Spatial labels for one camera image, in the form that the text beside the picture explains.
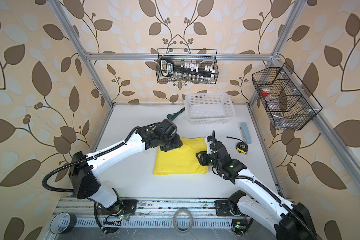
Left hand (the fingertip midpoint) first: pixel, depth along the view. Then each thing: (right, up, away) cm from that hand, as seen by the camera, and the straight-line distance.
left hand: (183, 144), depth 77 cm
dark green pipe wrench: (-9, +15, +35) cm, 39 cm away
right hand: (+8, -7, +3) cm, 11 cm away
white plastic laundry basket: (+19, +22, +41) cm, 50 cm away
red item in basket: (+45, +29, +4) cm, 53 cm away
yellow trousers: (0, -12, +12) cm, 17 cm away
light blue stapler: (+41, +4, +22) cm, 47 cm away
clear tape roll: (0, -32, -4) cm, 32 cm away
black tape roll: (-58, -37, -6) cm, 69 cm away
